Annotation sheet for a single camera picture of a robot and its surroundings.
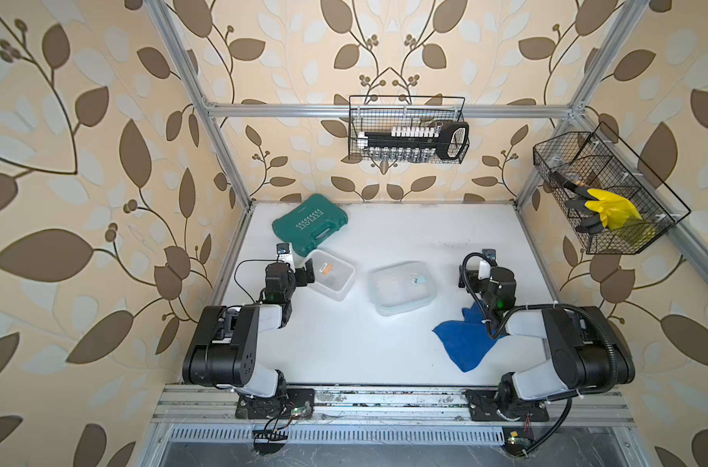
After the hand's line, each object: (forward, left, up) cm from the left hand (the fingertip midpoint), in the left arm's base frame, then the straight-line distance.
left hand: (291, 258), depth 93 cm
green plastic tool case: (+18, -3, -5) cm, 19 cm away
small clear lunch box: (-1, -12, -9) cm, 15 cm away
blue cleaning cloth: (-23, -54, -8) cm, 60 cm away
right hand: (-1, -61, -2) cm, 61 cm away
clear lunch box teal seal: (-6, -34, -9) cm, 36 cm away
